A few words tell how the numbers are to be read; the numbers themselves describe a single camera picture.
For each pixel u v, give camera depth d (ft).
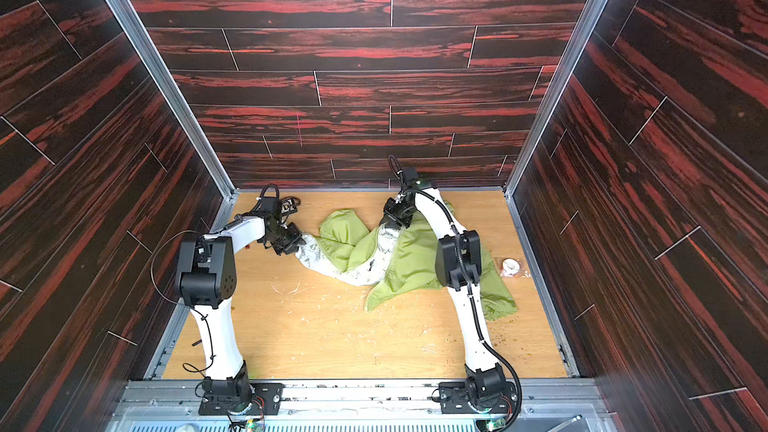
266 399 2.41
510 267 3.15
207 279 1.84
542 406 2.37
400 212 2.89
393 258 3.08
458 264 2.12
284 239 2.95
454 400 2.40
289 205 3.77
